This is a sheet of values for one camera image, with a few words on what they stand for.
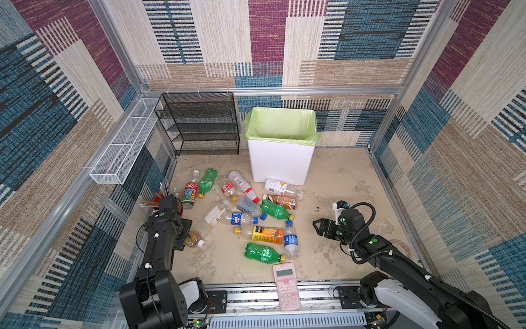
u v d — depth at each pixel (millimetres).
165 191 892
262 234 836
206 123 1106
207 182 1021
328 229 743
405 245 849
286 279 773
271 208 962
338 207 778
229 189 991
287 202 937
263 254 787
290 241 828
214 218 895
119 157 937
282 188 969
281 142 813
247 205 919
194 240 833
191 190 977
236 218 879
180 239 739
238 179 1019
